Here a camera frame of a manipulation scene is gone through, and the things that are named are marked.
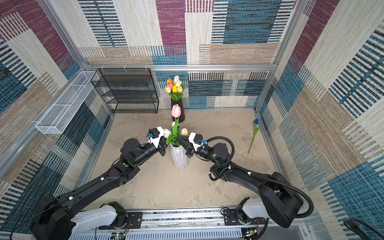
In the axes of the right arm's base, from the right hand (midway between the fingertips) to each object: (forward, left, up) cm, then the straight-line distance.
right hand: (176, 137), depth 66 cm
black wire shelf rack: (+53, +40, -15) cm, 68 cm away
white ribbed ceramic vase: (-1, 0, -18) cm, 18 cm away
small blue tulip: (+26, -52, -32) cm, 66 cm away
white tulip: (+34, +6, -1) cm, 35 cm away
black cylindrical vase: (+38, +1, -14) cm, 40 cm away
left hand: (+4, +2, -1) cm, 4 cm away
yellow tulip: (+35, +3, -1) cm, 35 cm away
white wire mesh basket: (+11, +56, +2) cm, 57 cm away
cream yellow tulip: (+2, -3, 0) cm, 4 cm away
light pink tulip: (+34, 0, -1) cm, 34 cm away
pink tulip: (+37, +5, 0) cm, 37 cm away
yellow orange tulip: (+43, +6, -1) cm, 43 cm away
